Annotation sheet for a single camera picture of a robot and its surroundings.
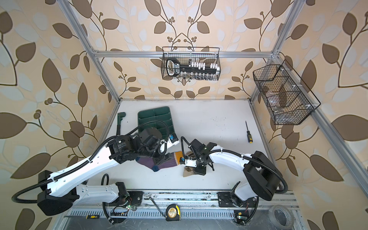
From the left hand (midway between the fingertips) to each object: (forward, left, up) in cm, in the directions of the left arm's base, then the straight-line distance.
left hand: (171, 152), depth 67 cm
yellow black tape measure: (-22, -1, -20) cm, 29 cm away
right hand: (-1, -13, -22) cm, 25 cm away
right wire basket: (+24, -59, +11) cm, 65 cm away
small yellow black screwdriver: (-25, +38, -23) cm, 51 cm away
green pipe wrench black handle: (+38, +47, -23) cm, 65 cm away
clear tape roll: (-22, -55, -24) cm, 64 cm away
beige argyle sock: (-3, -8, -19) cm, 21 cm away
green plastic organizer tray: (+33, +14, -18) cm, 40 cm away
